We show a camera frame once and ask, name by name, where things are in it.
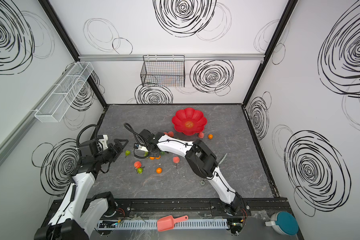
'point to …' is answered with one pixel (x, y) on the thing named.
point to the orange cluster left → (152, 158)
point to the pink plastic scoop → (167, 223)
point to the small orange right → (210, 136)
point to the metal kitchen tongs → (203, 182)
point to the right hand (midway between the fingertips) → (153, 148)
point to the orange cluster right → (158, 158)
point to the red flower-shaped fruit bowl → (189, 121)
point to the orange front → (159, 170)
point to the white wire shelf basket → (56, 104)
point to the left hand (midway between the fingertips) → (126, 144)
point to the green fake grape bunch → (162, 153)
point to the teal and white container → (283, 222)
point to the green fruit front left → (140, 170)
